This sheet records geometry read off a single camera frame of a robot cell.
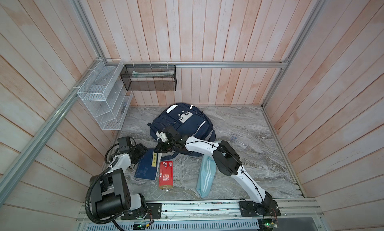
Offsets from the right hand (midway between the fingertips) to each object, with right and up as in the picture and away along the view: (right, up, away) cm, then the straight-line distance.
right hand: (153, 151), depth 89 cm
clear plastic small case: (+55, +5, +10) cm, 56 cm away
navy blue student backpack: (+23, +19, +13) cm, 32 cm away
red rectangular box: (+8, -13, -3) cm, 16 cm away
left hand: (-6, -1, +2) cm, 6 cm away
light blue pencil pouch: (+32, -11, -9) cm, 35 cm away
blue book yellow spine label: (-4, -8, -1) cm, 9 cm away
